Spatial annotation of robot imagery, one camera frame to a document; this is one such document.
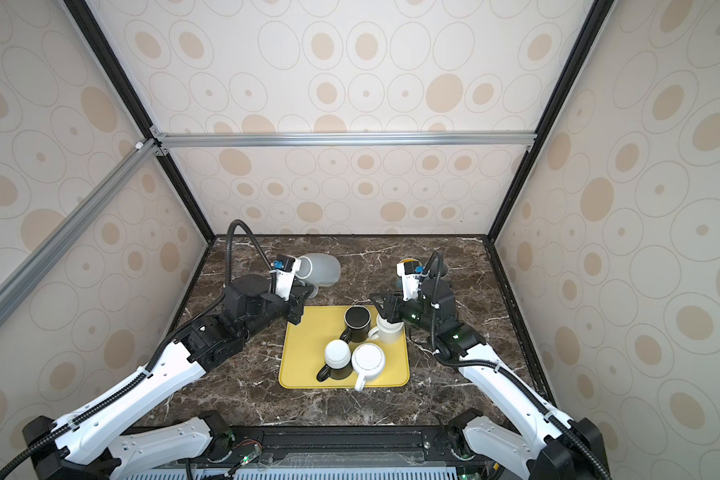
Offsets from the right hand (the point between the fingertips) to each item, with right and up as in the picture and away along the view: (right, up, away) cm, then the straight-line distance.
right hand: (376, 296), depth 75 cm
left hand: (-14, +3, -6) cm, 15 cm away
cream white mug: (+4, -12, +13) cm, 18 cm away
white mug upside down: (-2, -18, +5) cm, 19 cm away
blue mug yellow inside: (+14, +10, +38) cm, 41 cm away
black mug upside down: (-5, -8, +12) cm, 15 cm away
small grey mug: (-13, +7, -10) cm, 17 cm away
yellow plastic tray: (-22, -19, +16) cm, 33 cm away
